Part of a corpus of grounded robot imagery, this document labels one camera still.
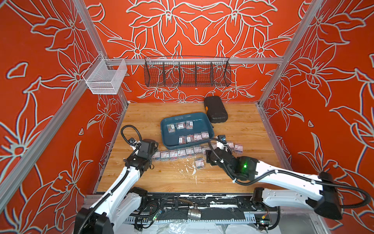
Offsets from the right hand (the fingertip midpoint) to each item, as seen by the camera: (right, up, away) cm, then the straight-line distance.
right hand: (211, 149), depth 75 cm
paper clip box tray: (-24, +9, +25) cm, 36 cm away
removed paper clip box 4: (-16, -6, +14) cm, 22 cm away
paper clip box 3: (-6, +4, +20) cm, 21 cm away
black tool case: (+10, +23, +35) cm, 43 cm away
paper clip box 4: (-11, +11, +28) cm, 32 cm away
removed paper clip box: (-31, -7, +12) cm, 34 cm away
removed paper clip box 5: (-11, -5, +15) cm, 19 cm away
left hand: (-37, -1, +8) cm, 38 cm away
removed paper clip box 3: (-21, -7, +12) cm, 25 cm away
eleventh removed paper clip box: (+20, -3, +15) cm, 25 cm away
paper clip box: (-5, -11, +9) cm, 15 cm away
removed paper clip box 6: (+16, -1, +17) cm, 23 cm away
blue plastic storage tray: (-18, +7, +28) cm, 34 cm away
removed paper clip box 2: (-26, -7, +12) cm, 30 cm away
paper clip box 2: (0, +5, +22) cm, 23 cm away
